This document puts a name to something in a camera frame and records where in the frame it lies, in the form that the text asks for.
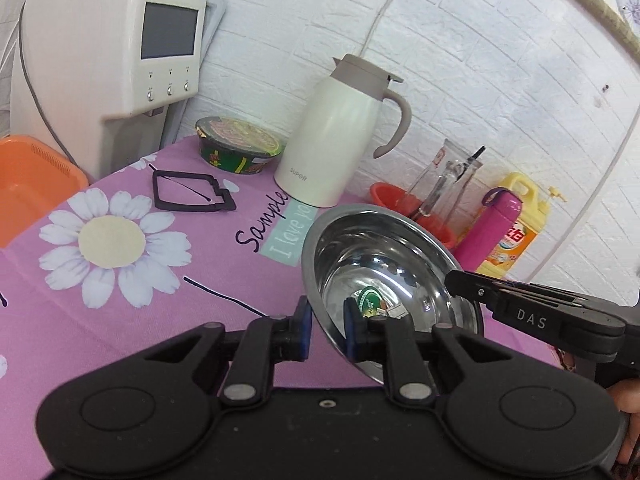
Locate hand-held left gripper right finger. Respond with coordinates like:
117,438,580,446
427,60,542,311
342,297,531,407

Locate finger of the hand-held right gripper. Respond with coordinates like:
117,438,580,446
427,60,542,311
444,269,628,363

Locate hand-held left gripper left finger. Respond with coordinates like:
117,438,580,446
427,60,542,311
130,296,315,407

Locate stainless steel bowl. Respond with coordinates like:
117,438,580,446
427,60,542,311
301,204,485,386

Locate person's right hand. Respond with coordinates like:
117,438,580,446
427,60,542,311
611,379,640,466

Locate yellow detergent bottle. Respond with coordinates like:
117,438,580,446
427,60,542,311
475,172,568,281

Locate pink thermos bottle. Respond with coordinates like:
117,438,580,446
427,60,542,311
452,187,523,273

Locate red plastic basket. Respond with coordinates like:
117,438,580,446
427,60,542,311
370,182,458,251

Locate pink floral tablecloth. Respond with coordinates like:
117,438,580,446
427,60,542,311
0,135,576,480

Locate glass carafe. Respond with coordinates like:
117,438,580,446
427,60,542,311
404,139,484,233

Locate black stirring stick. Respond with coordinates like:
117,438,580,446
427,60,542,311
425,146,487,216

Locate cream thermal jug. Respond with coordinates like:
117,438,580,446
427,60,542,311
274,54,412,208

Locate instant noodle bowl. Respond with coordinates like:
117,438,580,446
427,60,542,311
195,116,286,176

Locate orange plastic basket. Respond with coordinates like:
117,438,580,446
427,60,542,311
0,134,91,248

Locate white water dispenser with screen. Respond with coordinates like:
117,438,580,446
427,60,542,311
10,0,223,183

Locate white wall pipe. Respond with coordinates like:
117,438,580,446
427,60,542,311
525,102,640,281

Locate black rubber frame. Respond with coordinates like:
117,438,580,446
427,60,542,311
151,170,237,212

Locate grey cable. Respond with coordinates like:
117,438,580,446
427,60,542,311
19,7,73,163

